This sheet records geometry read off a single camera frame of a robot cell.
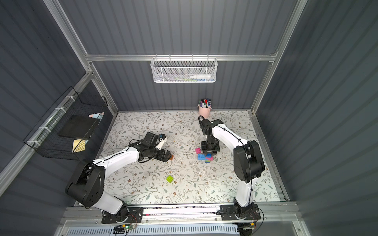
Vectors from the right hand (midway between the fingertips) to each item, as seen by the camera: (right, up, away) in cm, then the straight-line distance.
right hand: (207, 156), depth 87 cm
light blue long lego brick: (-4, -1, +2) cm, 4 cm away
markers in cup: (0, +36, +21) cm, 41 cm away
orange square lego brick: (-22, -2, +6) cm, 23 cm away
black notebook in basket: (-67, +18, -15) cm, 71 cm away
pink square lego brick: (-5, +2, +9) cm, 11 cm away
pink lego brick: (+2, -2, +1) cm, 3 cm away
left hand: (-25, +1, +2) cm, 25 cm away
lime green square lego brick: (-22, -13, -3) cm, 26 cm away
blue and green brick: (0, -4, +4) cm, 5 cm away
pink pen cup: (0, +29, +26) cm, 39 cm away
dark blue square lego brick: (+1, +1, -3) cm, 3 cm away
